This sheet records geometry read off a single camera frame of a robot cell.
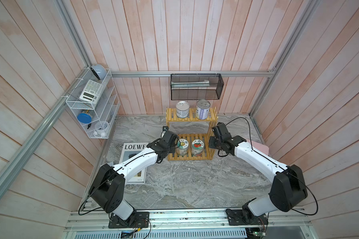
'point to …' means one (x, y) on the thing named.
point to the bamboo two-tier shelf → (171, 116)
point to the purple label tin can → (202, 111)
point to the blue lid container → (84, 118)
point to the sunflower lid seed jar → (181, 149)
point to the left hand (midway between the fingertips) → (168, 146)
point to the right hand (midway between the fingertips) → (212, 140)
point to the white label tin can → (182, 109)
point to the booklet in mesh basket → (205, 83)
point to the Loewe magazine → (128, 150)
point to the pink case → (260, 147)
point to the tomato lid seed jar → (197, 147)
